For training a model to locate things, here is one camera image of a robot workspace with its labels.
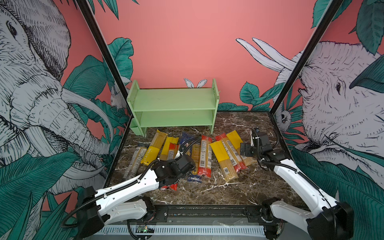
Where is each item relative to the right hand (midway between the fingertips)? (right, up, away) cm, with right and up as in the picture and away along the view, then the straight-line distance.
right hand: (246, 144), depth 82 cm
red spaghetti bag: (-23, -9, +9) cm, 26 cm away
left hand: (-36, -9, -5) cm, 38 cm away
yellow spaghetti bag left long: (-45, -5, +13) cm, 47 cm away
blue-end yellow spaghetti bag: (-29, -9, +11) cm, 32 cm away
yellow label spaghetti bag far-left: (-57, -7, +13) cm, 59 cm away
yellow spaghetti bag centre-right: (-10, -15, +6) cm, 19 cm away
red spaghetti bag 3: (-6, -7, +12) cm, 15 cm away
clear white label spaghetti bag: (-66, -13, +6) cm, 67 cm away
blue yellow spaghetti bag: (-35, +4, +4) cm, 35 cm away
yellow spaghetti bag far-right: (-1, -1, +19) cm, 19 cm away
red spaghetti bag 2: (-42, -24, 0) cm, 48 cm away
